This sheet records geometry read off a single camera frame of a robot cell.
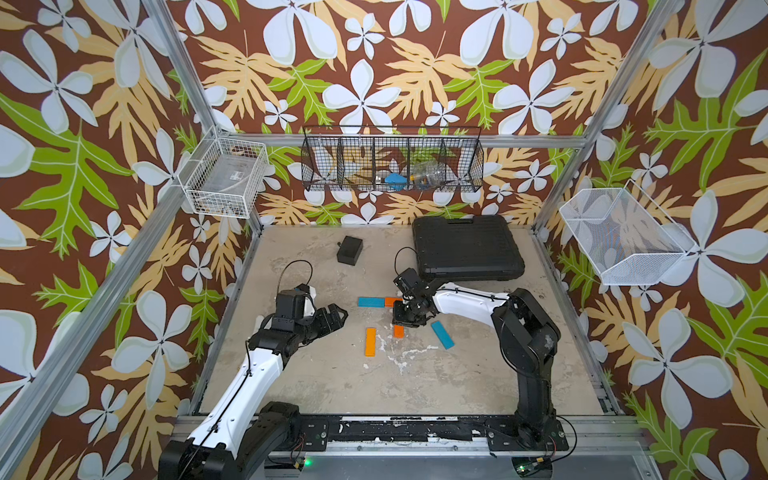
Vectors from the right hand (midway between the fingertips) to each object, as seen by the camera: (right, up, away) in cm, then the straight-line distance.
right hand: (394, 323), depth 94 cm
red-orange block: (+1, -2, -4) cm, 4 cm away
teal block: (-8, +6, +4) cm, 11 cm away
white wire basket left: (-50, +44, -10) cm, 67 cm away
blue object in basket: (+1, +45, -1) cm, 45 cm away
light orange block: (-8, -5, -4) cm, 10 cm away
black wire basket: (-1, +54, +4) cm, 54 cm away
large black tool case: (+34, +24, +14) cm, 44 cm away
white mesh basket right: (+62, +27, -14) cm, 69 cm away
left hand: (-16, +5, -12) cm, 21 cm away
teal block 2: (+15, -3, -2) cm, 15 cm away
